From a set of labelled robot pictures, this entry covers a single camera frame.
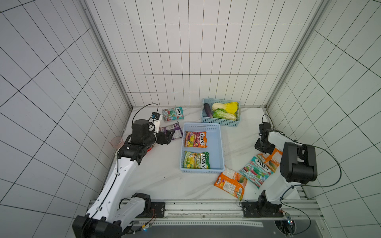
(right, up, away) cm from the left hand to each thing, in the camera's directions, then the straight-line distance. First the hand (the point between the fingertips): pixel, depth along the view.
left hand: (163, 132), depth 76 cm
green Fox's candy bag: (+19, -18, +12) cm, 29 cm away
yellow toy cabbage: (+44, +16, +30) cm, 56 cm away
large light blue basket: (+22, -13, +18) cm, 31 cm away
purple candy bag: (+5, -3, +26) cm, 27 cm away
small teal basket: (+31, +5, +28) cm, 42 cm away
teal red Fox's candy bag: (+52, -24, +7) cm, 58 cm away
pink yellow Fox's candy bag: (+18, -7, +21) cm, 28 cm away
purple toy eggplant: (+28, +13, +37) cm, 48 cm away
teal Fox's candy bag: (+1, +11, +35) cm, 37 cm away
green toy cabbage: (+37, +11, +29) cm, 48 cm away
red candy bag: (-13, -13, +19) cm, 26 cm away
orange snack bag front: (+37, -28, +4) cm, 47 cm away
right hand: (+58, -12, +19) cm, 62 cm away
